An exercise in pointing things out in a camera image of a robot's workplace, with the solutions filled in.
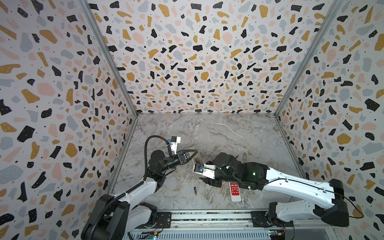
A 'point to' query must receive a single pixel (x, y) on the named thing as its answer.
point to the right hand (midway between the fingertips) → (199, 170)
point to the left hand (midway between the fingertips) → (197, 152)
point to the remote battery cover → (244, 156)
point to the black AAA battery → (195, 192)
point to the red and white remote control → (235, 191)
